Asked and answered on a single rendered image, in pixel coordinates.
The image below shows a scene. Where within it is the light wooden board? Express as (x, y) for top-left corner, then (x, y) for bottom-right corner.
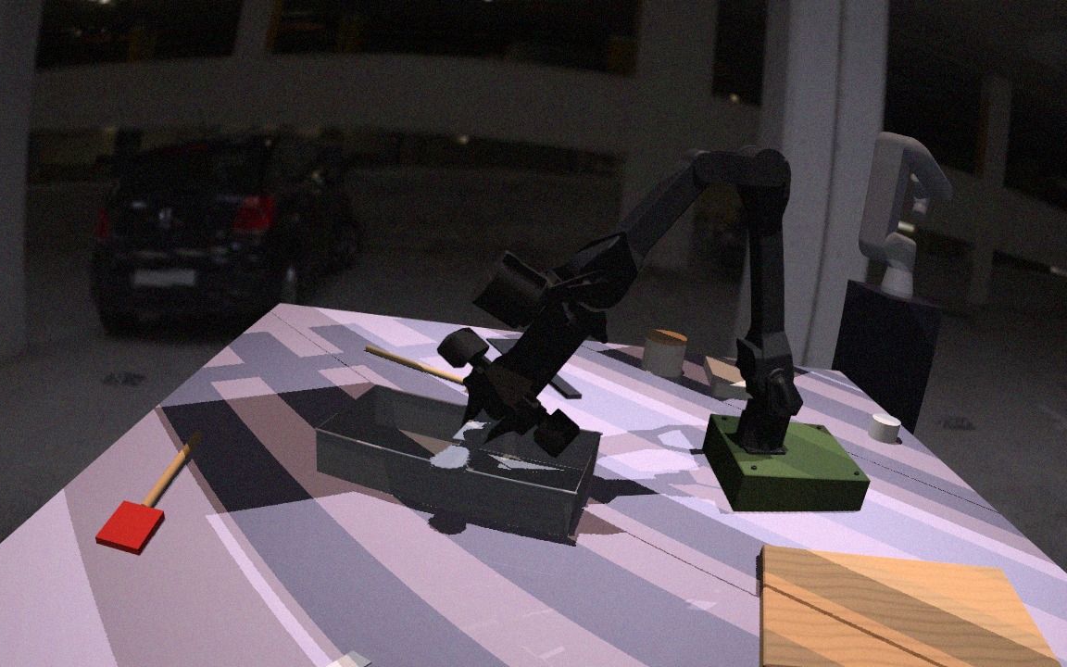
(759, 545), (1062, 667)

